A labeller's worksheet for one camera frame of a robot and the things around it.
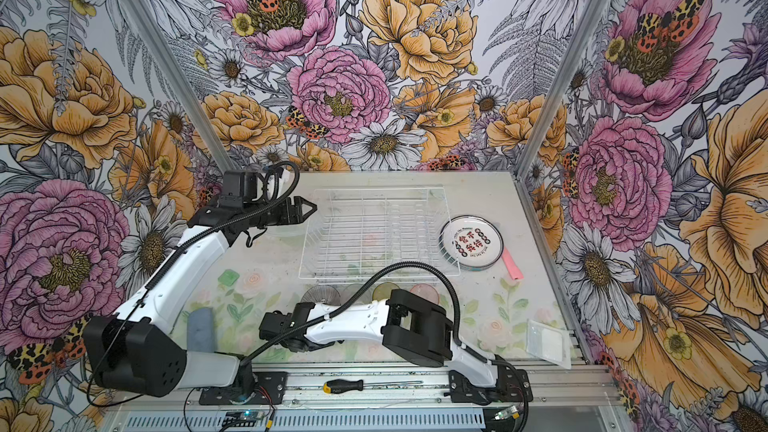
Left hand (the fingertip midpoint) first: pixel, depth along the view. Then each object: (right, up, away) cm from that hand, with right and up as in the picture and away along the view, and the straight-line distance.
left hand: (305, 217), depth 80 cm
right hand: (+7, -28, +3) cm, 29 cm away
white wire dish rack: (+10, -6, +24) cm, 27 cm away
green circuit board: (-11, -46, -10) cm, 48 cm away
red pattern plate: (+49, -9, +19) cm, 53 cm away
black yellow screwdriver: (+10, -40, -7) cm, 42 cm away
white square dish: (+65, -34, +1) cm, 73 cm away
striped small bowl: (+3, -22, +7) cm, 24 cm away
